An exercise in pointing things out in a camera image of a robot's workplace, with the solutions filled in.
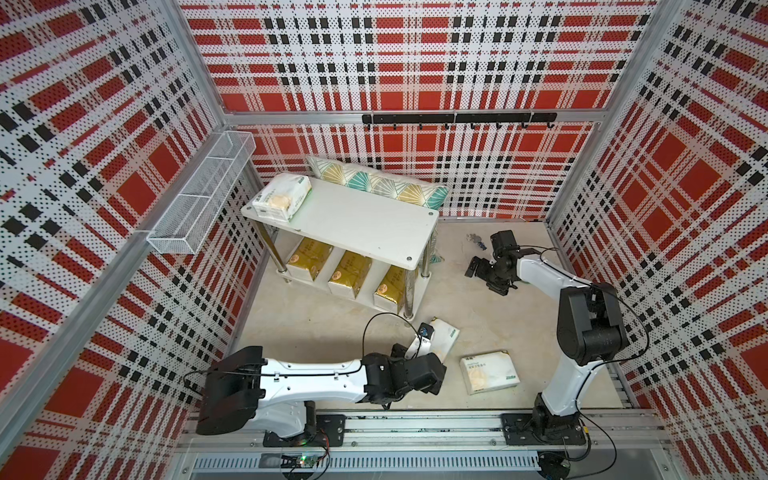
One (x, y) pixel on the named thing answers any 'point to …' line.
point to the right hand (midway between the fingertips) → (480, 277)
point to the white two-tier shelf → (353, 243)
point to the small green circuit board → (299, 461)
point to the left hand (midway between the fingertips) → (429, 360)
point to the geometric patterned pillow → (381, 182)
